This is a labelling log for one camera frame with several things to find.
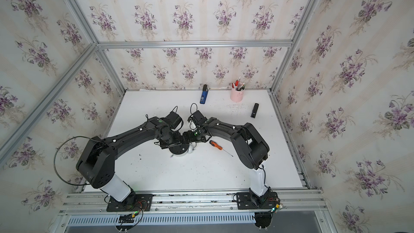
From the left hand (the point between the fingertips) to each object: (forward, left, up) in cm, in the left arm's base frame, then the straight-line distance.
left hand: (179, 145), depth 86 cm
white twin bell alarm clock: (-2, -1, -1) cm, 2 cm away
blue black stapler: (+44, -14, -3) cm, 46 cm away
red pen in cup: (+44, -36, +7) cm, 57 cm away
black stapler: (+25, -47, -1) cm, 53 cm away
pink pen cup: (+37, -36, 0) cm, 51 cm away
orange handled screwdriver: (+2, -19, -3) cm, 20 cm away
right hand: (+3, -5, -3) cm, 7 cm away
